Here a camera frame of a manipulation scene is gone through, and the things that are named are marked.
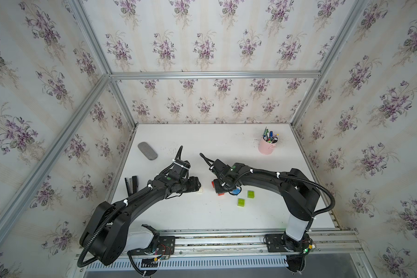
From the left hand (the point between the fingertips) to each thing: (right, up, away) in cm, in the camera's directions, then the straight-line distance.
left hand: (197, 186), depth 85 cm
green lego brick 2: (+22, -8, -1) cm, 23 cm away
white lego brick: (+2, -2, +2) cm, 4 cm away
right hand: (+12, -3, +3) cm, 12 cm away
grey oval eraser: (-32, +17, +17) cm, 40 cm away
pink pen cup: (+39, +21, +11) cm, 45 cm away
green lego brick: (+27, -4, +1) cm, 28 cm away
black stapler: (-35, -1, +5) cm, 36 cm away
